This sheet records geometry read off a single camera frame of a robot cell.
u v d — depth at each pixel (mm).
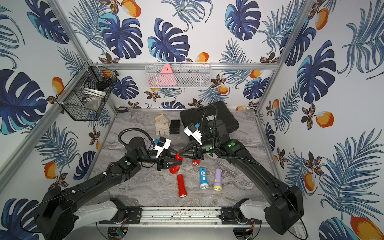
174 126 1065
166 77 913
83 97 853
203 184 816
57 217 392
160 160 606
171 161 616
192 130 594
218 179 838
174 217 750
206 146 605
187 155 610
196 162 901
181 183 828
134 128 517
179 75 925
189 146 638
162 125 1100
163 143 575
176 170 677
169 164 627
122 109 1212
